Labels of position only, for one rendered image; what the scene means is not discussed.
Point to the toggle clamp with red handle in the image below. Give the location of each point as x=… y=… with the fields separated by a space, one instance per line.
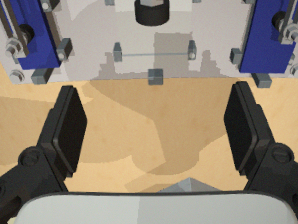
x=152 y=12
x=287 y=27
x=16 y=43

